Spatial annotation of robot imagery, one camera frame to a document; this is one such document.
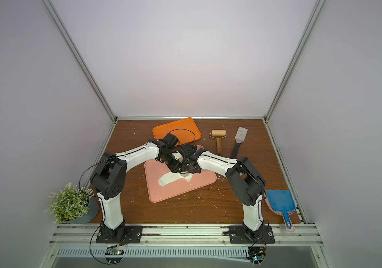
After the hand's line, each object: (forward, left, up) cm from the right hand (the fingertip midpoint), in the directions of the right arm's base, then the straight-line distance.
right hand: (185, 167), depth 91 cm
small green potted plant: (-25, +44, +14) cm, 53 cm away
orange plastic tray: (+7, 0, +19) cm, 20 cm away
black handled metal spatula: (+26, -34, -5) cm, 43 cm away
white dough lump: (-6, +7, -1) cm, 9 cm away
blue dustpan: (-16, -51, -6) cm, 54 cm away
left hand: (+1, +2, 0) cm, 2 cm away
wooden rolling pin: (+27, -20, -4) cm, 34 cm away
